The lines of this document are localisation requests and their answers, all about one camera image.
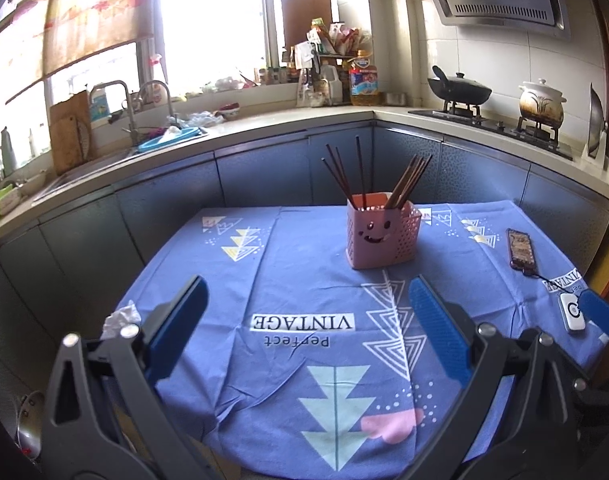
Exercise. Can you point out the white lid holder stand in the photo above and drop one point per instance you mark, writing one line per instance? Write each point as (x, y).
(593, 161)

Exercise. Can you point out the black gas stove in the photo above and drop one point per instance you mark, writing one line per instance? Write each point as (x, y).
(544, 138)

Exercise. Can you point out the small red white bowl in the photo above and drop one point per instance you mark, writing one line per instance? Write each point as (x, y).
(228, 111)

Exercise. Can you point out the small steel cup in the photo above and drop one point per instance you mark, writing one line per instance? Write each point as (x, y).
(399, 99)

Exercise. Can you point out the crumpled white tissue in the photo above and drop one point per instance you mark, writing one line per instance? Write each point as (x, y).
(120, 318)

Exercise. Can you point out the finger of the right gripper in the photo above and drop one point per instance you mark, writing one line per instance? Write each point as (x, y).
(594, 307)

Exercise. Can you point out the spice rack with packets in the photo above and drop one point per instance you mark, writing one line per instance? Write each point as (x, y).
(334, 44)

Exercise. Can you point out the blue kitchen cabinets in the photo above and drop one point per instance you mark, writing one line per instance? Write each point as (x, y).
(68, 257)

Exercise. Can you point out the white crumpled plastic bag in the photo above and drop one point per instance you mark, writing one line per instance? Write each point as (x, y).
(204, 119)

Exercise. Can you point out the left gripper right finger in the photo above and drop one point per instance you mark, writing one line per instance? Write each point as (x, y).
(537, 435)

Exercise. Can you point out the chrome kitchen faucet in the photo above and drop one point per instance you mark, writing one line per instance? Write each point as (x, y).
(125, 105)

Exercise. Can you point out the steel pot lid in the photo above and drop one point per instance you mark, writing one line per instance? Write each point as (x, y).
(596, 120)

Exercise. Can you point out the yellow cooking oil bottle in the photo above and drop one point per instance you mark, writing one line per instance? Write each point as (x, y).
(363, 80)

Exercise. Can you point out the patterned window blind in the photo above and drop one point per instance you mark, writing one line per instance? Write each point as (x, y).
(38, 38)

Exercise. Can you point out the blue plastic basin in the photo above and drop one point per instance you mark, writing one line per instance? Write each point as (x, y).
(170, 137)

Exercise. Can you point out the blue printed tablecloth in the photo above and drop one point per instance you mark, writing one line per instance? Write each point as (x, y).
(304, 368)

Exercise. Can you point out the brown board at window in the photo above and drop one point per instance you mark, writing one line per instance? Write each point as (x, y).
(298, 16)

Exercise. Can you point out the white plastic jug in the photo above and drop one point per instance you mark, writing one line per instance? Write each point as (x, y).
(332, 86)

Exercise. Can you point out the wooden cutting board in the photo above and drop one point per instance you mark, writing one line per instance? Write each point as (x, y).
(70, 133)

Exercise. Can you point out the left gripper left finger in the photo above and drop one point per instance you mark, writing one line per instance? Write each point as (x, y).
(103, 416)

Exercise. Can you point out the pink utensil holder basket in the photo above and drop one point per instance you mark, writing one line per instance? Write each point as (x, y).
(378, 236)

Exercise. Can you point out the smartphone with patterned case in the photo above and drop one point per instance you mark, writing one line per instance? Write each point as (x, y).
(522, 256)

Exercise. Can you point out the white ceramic clay pot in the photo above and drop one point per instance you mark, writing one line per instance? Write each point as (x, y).
(541, 103)

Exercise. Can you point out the black wok with lid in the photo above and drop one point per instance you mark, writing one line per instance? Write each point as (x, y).
(457, 88)

